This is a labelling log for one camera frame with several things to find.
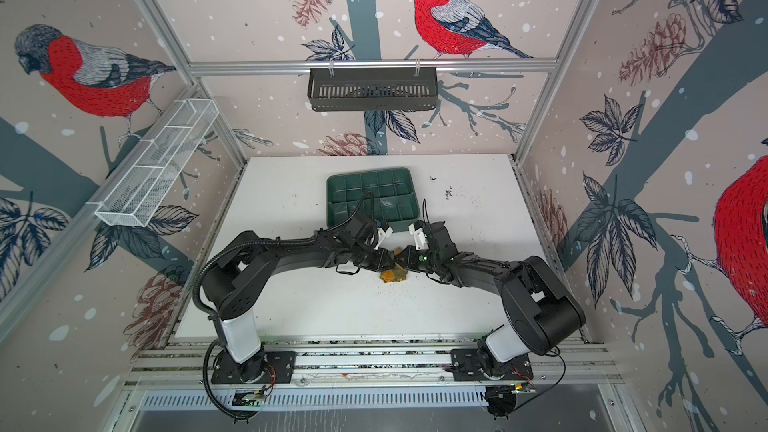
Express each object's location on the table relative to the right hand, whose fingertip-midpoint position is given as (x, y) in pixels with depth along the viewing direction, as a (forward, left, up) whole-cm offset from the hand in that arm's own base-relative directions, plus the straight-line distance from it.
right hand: (394, 262), depth 88 cm
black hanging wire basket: (+55, +10, +25) cm, 61 cm away
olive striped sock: (-3, -1, -1) cm, 3 cm away
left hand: (-2, 0, 0) cm, 2 cm away
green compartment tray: (+23, +4, +3) cm, 24 cm away
